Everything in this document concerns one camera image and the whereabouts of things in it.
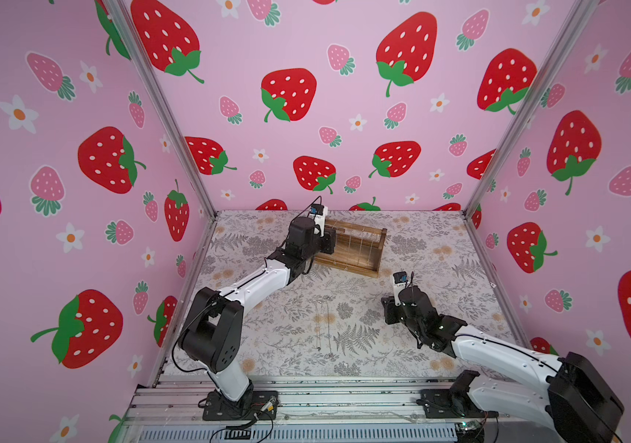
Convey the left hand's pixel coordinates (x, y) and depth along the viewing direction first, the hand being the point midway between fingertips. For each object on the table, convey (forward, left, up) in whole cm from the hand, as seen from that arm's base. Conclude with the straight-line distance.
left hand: (336, 229), depth 87 cm
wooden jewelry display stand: (+11, -9, -24) cm, 27 cm away
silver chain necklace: (-24, +6, -22) cm, 33 cm away
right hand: (-17, -17, -13) cm, 27 cm away
